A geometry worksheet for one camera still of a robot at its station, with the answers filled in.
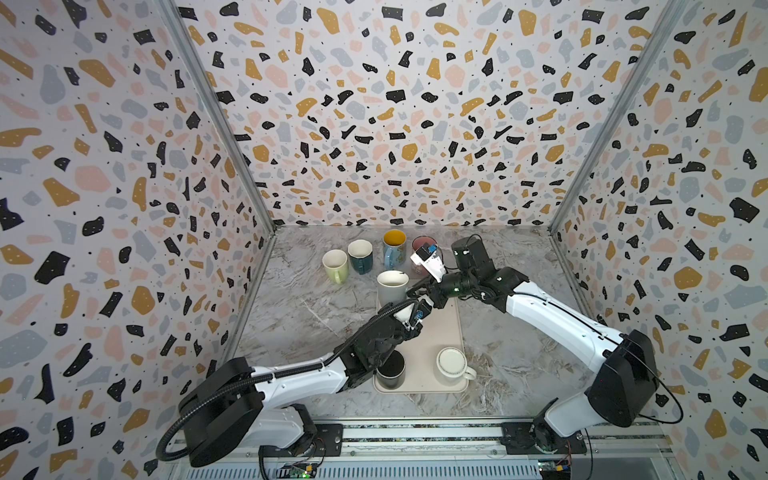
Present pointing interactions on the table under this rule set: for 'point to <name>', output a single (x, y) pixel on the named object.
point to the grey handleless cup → (392, 286)
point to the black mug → (391, 373)
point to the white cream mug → (452, 363)
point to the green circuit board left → (296, 470)
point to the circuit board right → (555, 469)
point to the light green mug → (335, 263)
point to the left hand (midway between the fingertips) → (416, 292)
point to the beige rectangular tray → (440, 330)
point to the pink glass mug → (416, 243)
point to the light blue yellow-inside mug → (394, 248)
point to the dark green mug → (360, 252)
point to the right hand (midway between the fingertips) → (407, 287)
